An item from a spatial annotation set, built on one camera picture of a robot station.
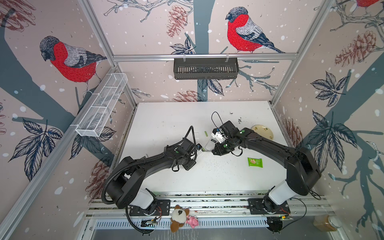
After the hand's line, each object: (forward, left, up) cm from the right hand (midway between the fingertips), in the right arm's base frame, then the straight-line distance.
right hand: (213, 153), depth 84 cm
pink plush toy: (-32, +10, -6) cm, 34 cm away
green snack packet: (0, -24, -9) cm, 26 cm away
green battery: (+19, +4, -8) cm, 21 cm away
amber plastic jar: (-30, -48, -2) cm, 56 cm away
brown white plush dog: (-31, +17, -5) cm, 35 cm away
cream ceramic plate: (+23, -36, -9) cm, 44 cm away
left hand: (-2, +14, -5) cm, 15 cm away
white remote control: (0, +7, +3) cm, 8 cm away
